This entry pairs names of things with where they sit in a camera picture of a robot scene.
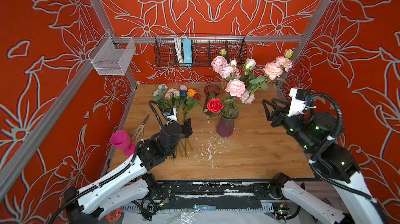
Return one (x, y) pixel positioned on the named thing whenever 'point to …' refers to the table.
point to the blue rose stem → (184, 92)
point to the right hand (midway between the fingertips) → (264, 99)
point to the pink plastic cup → (121, 139)
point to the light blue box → (187, 52)
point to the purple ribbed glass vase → (225, 125)
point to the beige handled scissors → (138, 133)
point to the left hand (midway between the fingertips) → (185, 119)
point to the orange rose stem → (190, 101)
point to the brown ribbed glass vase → (210, 89)
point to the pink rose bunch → (183, 100)
